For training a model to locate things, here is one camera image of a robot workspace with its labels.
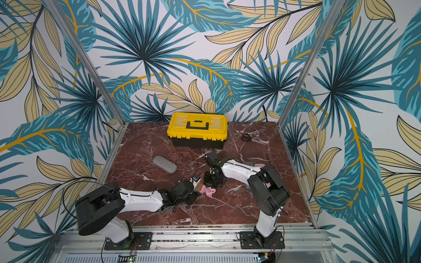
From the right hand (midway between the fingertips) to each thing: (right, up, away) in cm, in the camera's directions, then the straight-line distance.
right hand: (205, 185), depth 89 cm
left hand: (-6, -4, -1) cm, 7 cm away
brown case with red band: (-3, +1, -5) cm, 6 cm away
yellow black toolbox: (-5, +30, +6) cm, 31 cm away
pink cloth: (+2, -2, -4) cm, 5 cm away
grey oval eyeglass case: (-24, +10, +5) cm, 26 cm away
